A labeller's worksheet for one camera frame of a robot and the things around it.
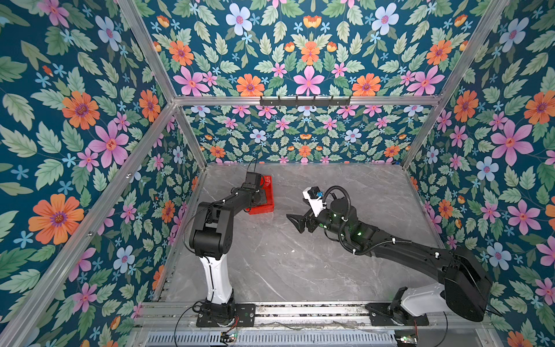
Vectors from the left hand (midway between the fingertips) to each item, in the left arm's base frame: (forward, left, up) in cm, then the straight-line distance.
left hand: (262, 194), depth 102 cm
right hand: (-19, -17, +20) cm, 33 cm away
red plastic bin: (+10, -2, -4) cm, 11 cm away
